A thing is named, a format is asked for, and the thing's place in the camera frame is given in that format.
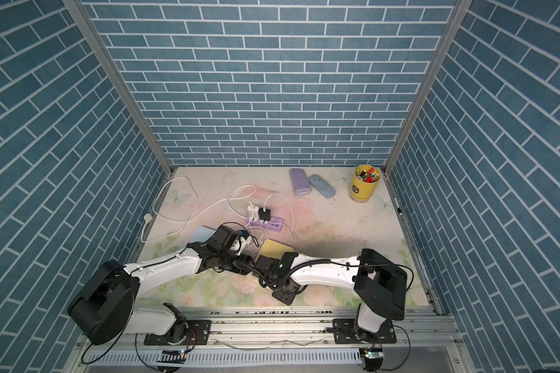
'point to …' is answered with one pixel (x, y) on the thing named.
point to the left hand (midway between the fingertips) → (255, 267)
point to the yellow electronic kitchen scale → (272, 249)
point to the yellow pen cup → (365, 179)
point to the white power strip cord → (148, 216)
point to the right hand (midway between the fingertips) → (288, 294)
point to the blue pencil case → (316, 182)
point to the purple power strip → (274, 224)
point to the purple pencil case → (300, 182)
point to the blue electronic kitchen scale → (202, 234)
